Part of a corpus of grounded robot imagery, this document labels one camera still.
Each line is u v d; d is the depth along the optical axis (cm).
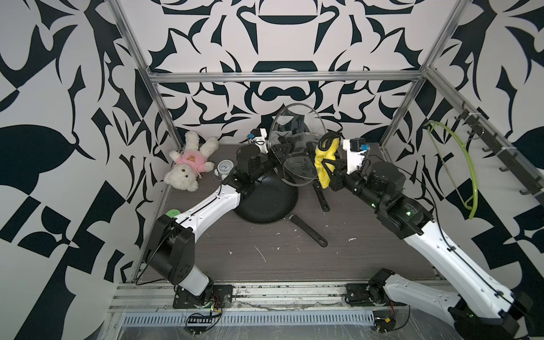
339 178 55
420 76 92
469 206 69
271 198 97
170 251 43
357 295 74
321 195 90
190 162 102
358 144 51
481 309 39
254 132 70
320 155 59
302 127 89
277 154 67
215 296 73
